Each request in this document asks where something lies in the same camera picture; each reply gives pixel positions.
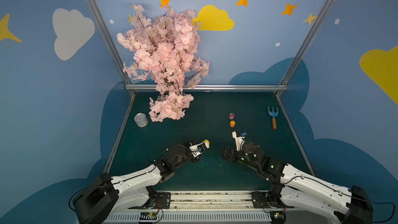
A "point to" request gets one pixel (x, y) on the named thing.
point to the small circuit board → (148, 215)
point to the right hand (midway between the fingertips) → (225, 147)
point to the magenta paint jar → (231, 115)
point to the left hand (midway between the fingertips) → (204, 139)
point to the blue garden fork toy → (274, 114)
